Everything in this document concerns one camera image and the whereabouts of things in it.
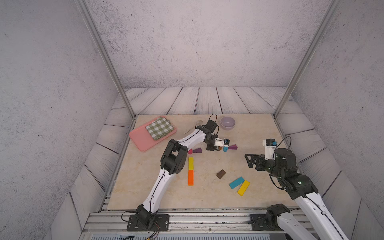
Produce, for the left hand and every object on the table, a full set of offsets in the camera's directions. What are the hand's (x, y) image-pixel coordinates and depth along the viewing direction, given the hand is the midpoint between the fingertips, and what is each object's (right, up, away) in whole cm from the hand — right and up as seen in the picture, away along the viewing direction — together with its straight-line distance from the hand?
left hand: (220, 146), depth 101 cm
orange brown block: (-1, -1, -3) cm, 4 cm away
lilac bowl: (+7, +16, +10) cm, 20 cm away
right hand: (+12, -1, -27) cm, 30 cm away
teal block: (+6, -19, -15) cm, 25 cm away
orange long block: (-20, -17, -12) cm, 29 cm away
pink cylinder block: (-20, -3, -3) cm, 21 cm away
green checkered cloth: (-43, +12, +10) cm, 46 cm away
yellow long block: (-20, -10, -6) cm, 23 cm away
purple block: (+8, -1, -1) cm, 9 cm away
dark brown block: (-2, -15, -12) cm, 19 cm away
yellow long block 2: (+10, -21, -17) cm, 29 cm away
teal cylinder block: (+2, -2, -2) cm, 4 cm away
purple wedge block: (-16, -3, -2) cm, 16 cm away
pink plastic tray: (-54, +4, +6) cm, 54 cm away
